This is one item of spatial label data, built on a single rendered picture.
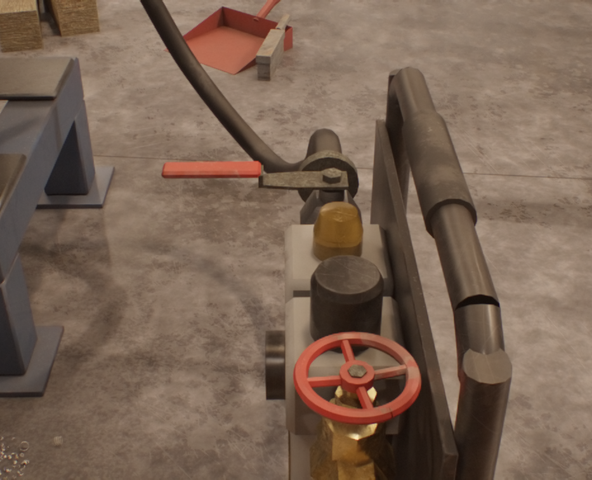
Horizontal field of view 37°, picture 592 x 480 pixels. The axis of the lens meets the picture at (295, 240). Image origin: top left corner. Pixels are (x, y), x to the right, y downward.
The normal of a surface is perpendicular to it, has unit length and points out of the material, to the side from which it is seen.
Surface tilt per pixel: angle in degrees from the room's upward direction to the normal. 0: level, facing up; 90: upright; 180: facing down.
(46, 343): 0
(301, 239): 0
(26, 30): 90
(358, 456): 90
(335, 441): 90
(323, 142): 15
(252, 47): 0
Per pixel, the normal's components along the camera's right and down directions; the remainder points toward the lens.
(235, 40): 0.00, -0.83
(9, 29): 0.26, 0.55
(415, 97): -0.26, -0.80
